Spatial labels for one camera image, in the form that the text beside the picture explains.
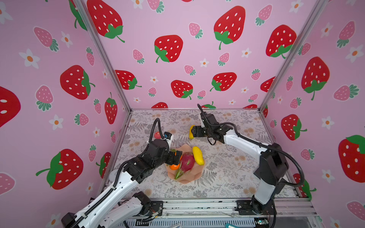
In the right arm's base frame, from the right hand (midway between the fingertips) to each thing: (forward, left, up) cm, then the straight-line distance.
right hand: (195, 129), depth 89 cm
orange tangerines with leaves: (-22, +10, -9) cm, 26 cm away
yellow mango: (-15, -3, -6) cm, 16 cm away
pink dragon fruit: (-19, +3, -8) cm, 21 cm away
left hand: (-19, +9, +6) cm, 22 cm away
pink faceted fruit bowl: (-21, -3, -15) cm, 26 cm away
